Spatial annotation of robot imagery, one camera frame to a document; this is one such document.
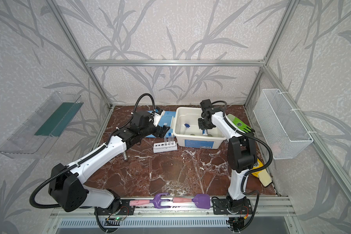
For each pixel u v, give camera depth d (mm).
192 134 976
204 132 901
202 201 756
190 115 1018
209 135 950
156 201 740
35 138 637
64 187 401
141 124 609
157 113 682
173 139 894
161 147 932
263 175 805
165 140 912
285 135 606
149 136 702
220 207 727
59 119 657
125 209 725
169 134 841
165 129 713
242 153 500
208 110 704
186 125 1050
